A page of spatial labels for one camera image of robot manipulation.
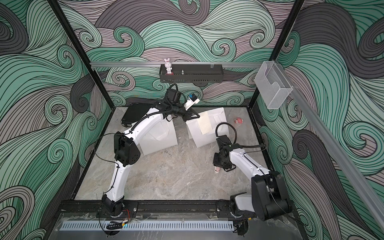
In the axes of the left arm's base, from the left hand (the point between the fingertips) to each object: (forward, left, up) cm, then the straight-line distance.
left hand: (199, 114), depth 83 cm
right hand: (-20, -11, -22) cm, 32 cm away
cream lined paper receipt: (-3, -3, -5) cm, 7 cm away
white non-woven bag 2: (-6, -11, -2) cm, 13 cm away
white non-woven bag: (-8, +25, -11) cm, 28 cm away
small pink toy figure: (+14, -31, -22) cm, 40 cm away
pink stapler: (-24, -10, -21) cm, 34 cm away
